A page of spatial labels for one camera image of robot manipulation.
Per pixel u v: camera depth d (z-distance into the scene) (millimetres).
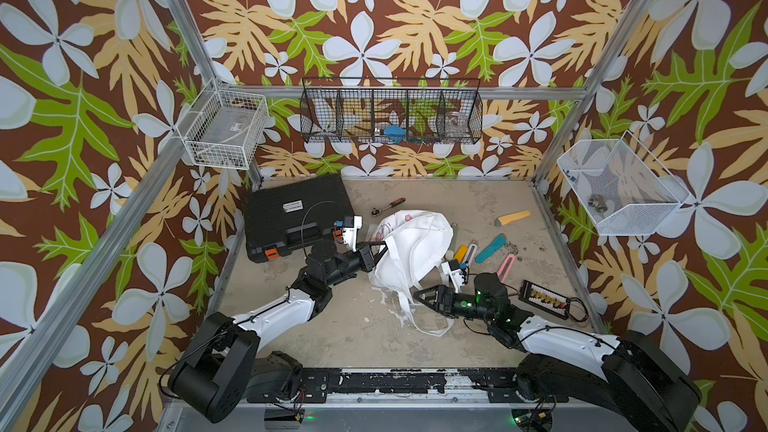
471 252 984
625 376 417
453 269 766
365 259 692
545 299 879
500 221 1072
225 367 416
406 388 750
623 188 796
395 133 947
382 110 978
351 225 719
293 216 1018
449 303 706
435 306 704
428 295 752
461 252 985
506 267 956
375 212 1078
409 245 837
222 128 845
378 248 761
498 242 1018
